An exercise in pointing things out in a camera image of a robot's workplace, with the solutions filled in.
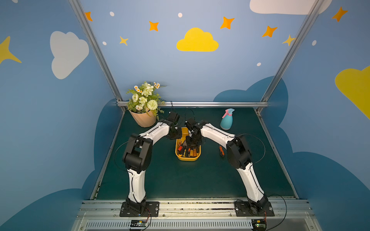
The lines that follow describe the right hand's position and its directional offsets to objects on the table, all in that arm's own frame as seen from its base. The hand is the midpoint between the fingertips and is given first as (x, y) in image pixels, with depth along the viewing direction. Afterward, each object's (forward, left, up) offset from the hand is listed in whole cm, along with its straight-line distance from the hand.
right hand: (191, 144), depth 97 cm
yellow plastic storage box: (-6, +4, +1) cm, 8 cm away
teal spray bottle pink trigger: (+18, -25, +5) cm, 31 cm away
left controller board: (-46, +25, -3) cm, 53 cm away
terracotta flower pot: (+11, +33, +11) cm, 36 cm away
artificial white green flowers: (+15, +29, +27) cm, 43 cm away
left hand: (+6, +9, +4) cm, 11 cm away
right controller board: (-42, -37, -5) cm, 57 cm away
